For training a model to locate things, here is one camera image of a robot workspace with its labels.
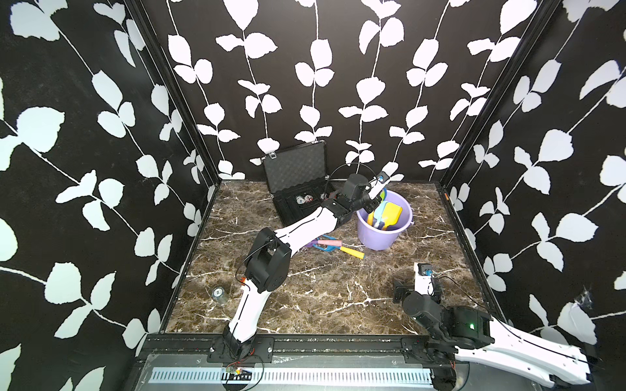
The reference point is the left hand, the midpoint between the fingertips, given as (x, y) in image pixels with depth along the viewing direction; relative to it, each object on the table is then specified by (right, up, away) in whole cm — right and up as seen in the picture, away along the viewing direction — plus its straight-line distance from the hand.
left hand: (382, 184), depth 84 cm
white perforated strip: (-29, -57, -14) cm, 66 cm away
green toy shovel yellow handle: (-2, -13, +11) cm, 17 cm away
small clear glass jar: (-56, -37, -6) cm, 67 cm away
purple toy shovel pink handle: (-17, -23, +13) cm, 31 cm away
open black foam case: (-33, +5, +26) cm, 42 cm away
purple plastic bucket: (+1, -21, +7) cm, 22 cm away
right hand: (+4, -31, -7) cm, 32 cm away
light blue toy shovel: (+2, -11, +14) cm, 18 cm away
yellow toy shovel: (+7, -11, +11) cm, 17 cm away
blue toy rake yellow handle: (-17, -25, +13) cm, 33 cm away
